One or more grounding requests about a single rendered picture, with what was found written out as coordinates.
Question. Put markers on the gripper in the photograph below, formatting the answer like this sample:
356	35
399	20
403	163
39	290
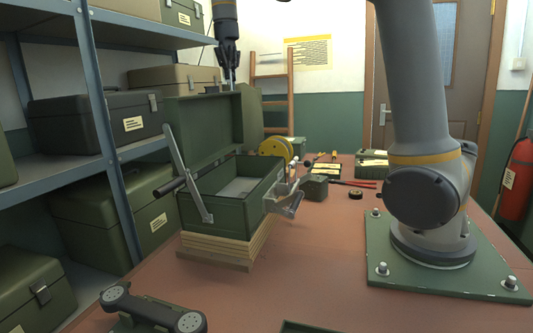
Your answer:
226	29

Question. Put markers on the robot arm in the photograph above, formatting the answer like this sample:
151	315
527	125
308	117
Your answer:
416	104

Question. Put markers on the olive green upright case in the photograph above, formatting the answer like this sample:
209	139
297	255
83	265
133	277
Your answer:
252	116

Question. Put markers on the green case with latches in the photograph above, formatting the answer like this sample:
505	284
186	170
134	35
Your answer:
183	14

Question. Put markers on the tan case with grey latches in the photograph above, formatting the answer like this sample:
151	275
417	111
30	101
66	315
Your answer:
166	77

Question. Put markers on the green transit case lid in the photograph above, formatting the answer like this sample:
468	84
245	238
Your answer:
204	125

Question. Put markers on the grey lid stay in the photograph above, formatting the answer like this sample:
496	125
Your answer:
183	162

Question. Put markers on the grey latch lever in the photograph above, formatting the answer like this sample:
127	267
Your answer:
283	200

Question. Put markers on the green transit case body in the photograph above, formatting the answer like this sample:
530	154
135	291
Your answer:
216	212

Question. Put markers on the small green radio module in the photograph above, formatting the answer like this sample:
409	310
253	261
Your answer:
314	188

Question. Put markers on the dark grey labelled case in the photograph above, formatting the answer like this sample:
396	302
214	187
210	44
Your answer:
75	125

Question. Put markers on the large green labelled case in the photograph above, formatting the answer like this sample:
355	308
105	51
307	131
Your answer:
87	224

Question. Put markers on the green tray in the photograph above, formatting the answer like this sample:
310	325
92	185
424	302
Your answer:
308	327

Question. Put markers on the green case with grey latch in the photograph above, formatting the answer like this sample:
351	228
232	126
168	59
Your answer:
25	291

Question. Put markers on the wooden ladder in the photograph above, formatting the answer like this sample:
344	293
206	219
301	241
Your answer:
290	95

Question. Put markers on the green box with label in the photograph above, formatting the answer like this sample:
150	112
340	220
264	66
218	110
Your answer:
299	145

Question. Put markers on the black knobbed rod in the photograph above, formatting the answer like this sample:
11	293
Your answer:
307	163

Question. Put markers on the blue grey shelf unit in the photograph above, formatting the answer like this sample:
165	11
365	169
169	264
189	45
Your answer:
95	104

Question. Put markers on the black box with yellow label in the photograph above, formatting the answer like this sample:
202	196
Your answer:
327	165
325	173

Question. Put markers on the green labelled device box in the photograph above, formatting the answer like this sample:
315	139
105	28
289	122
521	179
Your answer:
368	168
372	152

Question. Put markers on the black tape roll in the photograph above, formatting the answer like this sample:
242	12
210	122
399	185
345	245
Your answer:
355	194

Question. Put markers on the wooden slat pallet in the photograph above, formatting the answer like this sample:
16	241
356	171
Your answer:
225	249

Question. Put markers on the black telephone handset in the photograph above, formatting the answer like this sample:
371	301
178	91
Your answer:
145	310

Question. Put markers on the red fire extinguisher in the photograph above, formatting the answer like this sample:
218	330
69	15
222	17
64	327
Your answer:
518	183

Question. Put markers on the yellow wall poster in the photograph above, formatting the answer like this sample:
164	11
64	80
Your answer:
310	52

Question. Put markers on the white light switch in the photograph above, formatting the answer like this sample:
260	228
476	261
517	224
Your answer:
517	63

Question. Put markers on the green base plate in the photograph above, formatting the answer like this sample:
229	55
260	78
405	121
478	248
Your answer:
433	279

